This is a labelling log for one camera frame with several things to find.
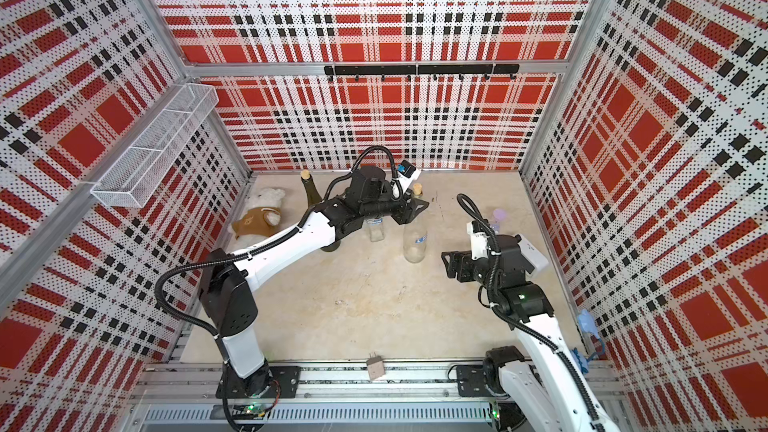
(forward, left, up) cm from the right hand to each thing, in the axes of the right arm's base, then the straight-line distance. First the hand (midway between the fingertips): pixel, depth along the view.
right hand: (459, 255), depth 77 cm
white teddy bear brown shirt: (+20, +61, -8) cm, 65 cm away
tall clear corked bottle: (+11, +11, -8) cm, 18 cm away
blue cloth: (-18, -25, +2) cm, 31 cm away
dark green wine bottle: (+15, +40, +7) cm, 43 cm away
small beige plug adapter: (-23, +22, -16) cm, 35 cm away
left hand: (+12, +9, +9) cm, 18 cm away
